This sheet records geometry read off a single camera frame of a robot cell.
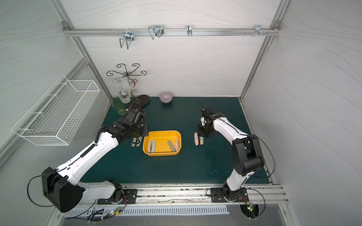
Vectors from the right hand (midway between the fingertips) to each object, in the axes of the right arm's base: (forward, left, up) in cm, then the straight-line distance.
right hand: (200, 133), depth 90 cm
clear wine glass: (+19, +52, +15) cm, 58 cm away
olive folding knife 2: (-6, +19, -7) cm, 21 cm away
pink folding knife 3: (-5, +16, -7) cm, 18 cm away
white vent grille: (-44, +47, -7) cm, 64 cm away
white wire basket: (-9, +73, +26) cm, 78 cm away
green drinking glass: (+19, +60, +4) cm, 63 cm away
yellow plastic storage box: (-5, +25, -7) cm, 27 cm away
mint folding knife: (-8, +31, -6) cm, 32 cm away
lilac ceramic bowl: (+37, +28, -3) cm, 47 cm away
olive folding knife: (-15, +37, +12) cm, 42 cm away
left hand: (-6, +31, +12) cm, 34 cm away
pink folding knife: (-8, +33, -6) cm, 35 cm away
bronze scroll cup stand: (+29, +49, +17) cm, 60 cm away
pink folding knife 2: (0, +3, -7) cm, 7 cm away
